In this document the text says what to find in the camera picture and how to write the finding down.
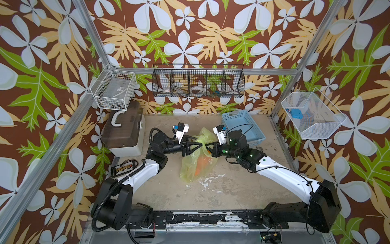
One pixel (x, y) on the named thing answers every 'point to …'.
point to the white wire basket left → (114, 89)
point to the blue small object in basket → (297, 113)
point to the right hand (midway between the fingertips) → (203, 145)
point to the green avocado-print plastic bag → (188, 166)
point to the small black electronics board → (274, 236)
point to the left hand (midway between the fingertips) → (200, 141)
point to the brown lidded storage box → (124, 132)
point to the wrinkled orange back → (201, 163)
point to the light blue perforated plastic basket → (240, 120)
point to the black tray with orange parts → (126, 165)
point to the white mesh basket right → (320, 119)
